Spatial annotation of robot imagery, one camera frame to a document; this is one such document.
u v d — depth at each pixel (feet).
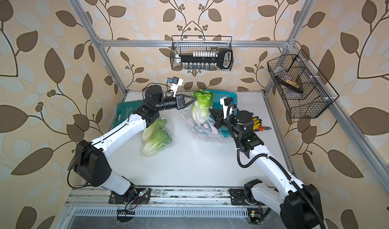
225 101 2.03
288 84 2.43
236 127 1.96
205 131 2.46
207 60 2.80
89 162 1.40
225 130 2.42
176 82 2.18
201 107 2.40
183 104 2.22
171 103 2.14
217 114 2.19
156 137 2.77
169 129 3.18
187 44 2.99
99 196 2.48
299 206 1.25
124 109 3.46
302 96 2.43
